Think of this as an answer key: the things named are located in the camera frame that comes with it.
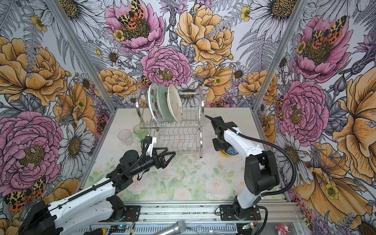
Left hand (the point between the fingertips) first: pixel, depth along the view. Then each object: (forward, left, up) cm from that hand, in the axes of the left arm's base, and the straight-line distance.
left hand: (171, 155), depth 74 cm
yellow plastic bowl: (+7, -29, -12) cm, 32 cm away
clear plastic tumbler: (+23, +35, -17) cm, 45 cm away
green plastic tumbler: (+25, +25, -15) cm, 39 cm away
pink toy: (-30, -50, -14) cm, 60 cm away
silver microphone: (-28, -4, -15) cm, 32 cm away
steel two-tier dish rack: (+22, -5, -15) cm, 27 cm away
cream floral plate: (+23, -1, +13) cm, 27 cm away
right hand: (+7, -29, -10) cm, 31 cm away
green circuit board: (-28, +25, -20) cm, 42 cm away
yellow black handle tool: (-29, +33, -18) cm, 47 cm away
